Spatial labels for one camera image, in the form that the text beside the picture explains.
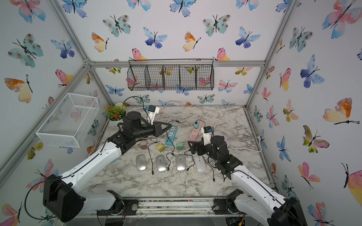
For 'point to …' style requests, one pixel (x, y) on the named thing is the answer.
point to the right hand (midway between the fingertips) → (197, 138)
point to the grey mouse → (161, 164)
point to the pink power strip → (195, 132)
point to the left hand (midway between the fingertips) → (172, 125)
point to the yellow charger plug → (160, 148)
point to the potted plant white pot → (115, 114)
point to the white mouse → (201, 164)
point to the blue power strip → (171, 135)
